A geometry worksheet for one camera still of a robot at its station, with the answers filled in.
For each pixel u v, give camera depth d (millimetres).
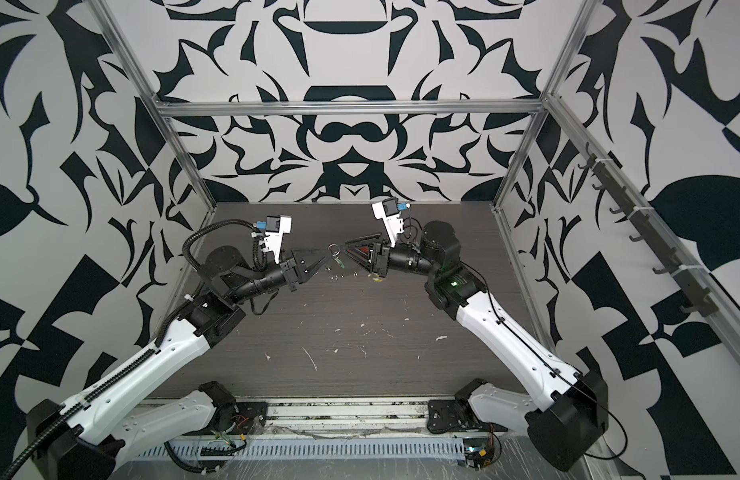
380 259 557
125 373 430
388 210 565
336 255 621
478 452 708
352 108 920
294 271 554
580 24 746
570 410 377
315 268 605
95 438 401
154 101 892
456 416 665
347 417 760
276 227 566
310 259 599
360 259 595
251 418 733
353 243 585
